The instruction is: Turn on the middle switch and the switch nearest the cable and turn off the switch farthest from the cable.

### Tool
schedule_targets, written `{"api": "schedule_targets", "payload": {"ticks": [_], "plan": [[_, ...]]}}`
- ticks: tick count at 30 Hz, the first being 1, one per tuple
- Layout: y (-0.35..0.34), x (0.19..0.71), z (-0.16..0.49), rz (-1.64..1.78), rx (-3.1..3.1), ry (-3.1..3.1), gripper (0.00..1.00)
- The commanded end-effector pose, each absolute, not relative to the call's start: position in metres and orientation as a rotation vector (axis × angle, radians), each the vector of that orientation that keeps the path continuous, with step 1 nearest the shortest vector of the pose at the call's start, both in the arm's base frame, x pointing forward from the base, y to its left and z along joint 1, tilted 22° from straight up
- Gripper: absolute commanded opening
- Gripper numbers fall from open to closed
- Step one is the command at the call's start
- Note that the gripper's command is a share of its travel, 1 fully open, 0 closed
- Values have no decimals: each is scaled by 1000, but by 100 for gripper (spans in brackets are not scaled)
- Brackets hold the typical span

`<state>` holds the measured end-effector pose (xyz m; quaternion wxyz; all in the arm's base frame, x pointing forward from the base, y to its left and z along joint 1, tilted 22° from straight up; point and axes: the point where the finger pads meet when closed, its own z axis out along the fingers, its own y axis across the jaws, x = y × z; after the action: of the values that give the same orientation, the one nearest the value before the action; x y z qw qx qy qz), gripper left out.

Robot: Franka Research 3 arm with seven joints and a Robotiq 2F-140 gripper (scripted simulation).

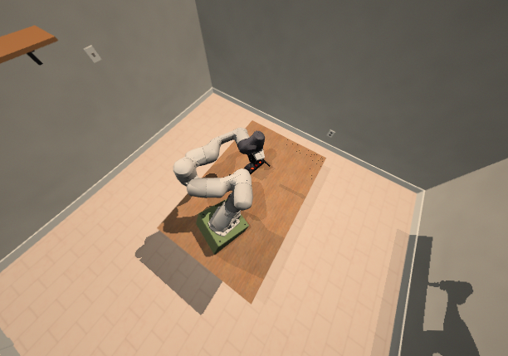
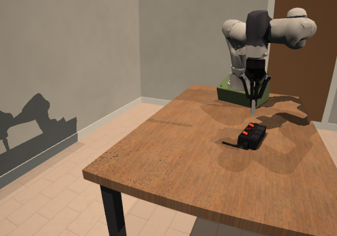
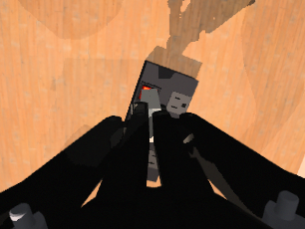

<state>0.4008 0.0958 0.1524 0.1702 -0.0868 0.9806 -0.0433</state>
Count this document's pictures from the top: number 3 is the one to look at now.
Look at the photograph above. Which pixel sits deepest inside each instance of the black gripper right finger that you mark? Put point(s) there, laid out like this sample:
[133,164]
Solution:
[190,152]

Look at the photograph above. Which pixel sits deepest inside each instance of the black power strip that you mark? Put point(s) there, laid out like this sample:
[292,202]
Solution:
[175,90]

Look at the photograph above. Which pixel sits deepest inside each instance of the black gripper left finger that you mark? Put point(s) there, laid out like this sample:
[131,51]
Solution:
[62,185]

